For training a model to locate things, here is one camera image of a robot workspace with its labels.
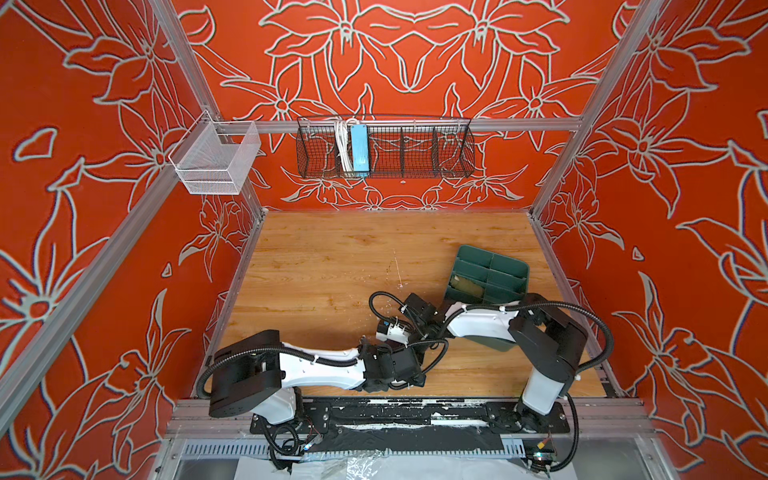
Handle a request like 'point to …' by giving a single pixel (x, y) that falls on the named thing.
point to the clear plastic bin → (215, 157)
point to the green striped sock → (467, 286)
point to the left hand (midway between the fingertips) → (387, 356)
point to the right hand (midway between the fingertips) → (392, 364)
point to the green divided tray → (479, 277)
